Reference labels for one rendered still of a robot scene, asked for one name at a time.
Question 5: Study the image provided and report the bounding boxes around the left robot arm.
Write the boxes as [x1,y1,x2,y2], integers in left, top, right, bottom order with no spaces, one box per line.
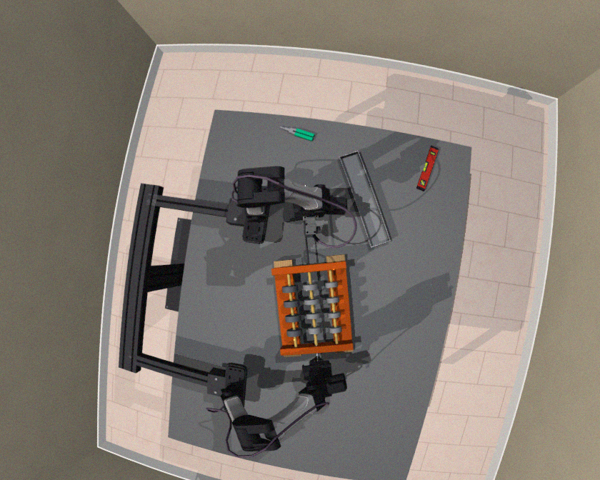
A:
[237,166,347,242]

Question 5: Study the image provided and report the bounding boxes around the red spirit level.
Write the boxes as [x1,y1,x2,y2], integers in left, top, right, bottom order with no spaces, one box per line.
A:
[417,146,439,191]

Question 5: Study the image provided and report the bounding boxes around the green-handled pliers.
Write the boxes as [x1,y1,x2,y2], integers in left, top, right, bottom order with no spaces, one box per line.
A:
[281,127,314,141]

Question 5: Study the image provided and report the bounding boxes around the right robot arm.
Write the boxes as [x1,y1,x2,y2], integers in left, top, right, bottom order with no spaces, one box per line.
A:
[221,366,347,451]

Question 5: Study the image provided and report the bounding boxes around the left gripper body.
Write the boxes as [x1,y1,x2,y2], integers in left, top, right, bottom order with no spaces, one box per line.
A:
[293,204,324,234]

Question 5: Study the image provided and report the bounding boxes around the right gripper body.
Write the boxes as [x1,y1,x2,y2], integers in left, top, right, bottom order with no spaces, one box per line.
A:
[302,361,332,381]

